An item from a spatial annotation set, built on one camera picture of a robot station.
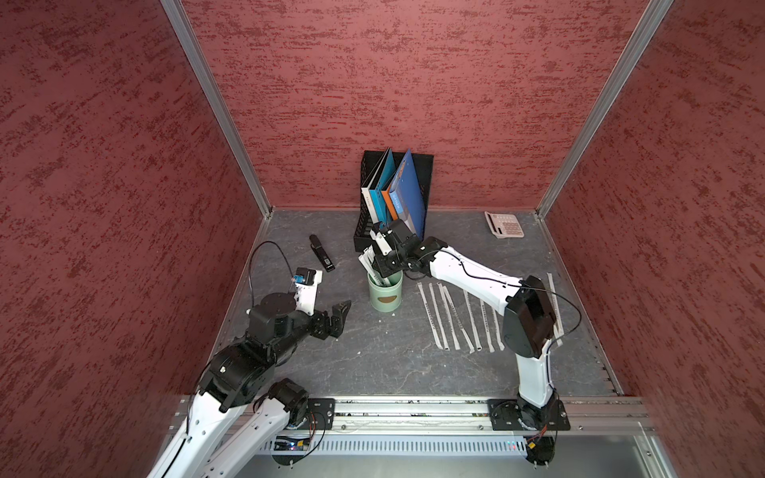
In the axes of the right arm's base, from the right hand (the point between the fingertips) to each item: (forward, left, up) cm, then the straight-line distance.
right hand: (379, 268), depth 87 cm
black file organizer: (+24, +5, -6) cm, 25 cm away
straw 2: (-19, -19, -14) cm, 30 cm away
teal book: (+17, 0, +14) cm, 22 cm away
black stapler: (+14, +22, -11) cm, 28 cm away
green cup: (-7, -2, -6) cm, 10 cm away
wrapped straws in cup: (0, +3, +5) cm, 6 cm away
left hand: (-17, +11, +11) cm, 23 cm away
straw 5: (-11, -29, -15) cm, 35 cm away
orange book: (+16, -4, +12) cm, 20 cm away
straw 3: (-18, -22, -15) cm, 32 cm away
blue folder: (+29, -9, +3) cm, 31 cm away
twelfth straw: (-14, -55, -15) cm, 59 cm away
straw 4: (-14, -25, -14) cm, 32 cm away
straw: (-8, -15, -14) cm, 22 cm away
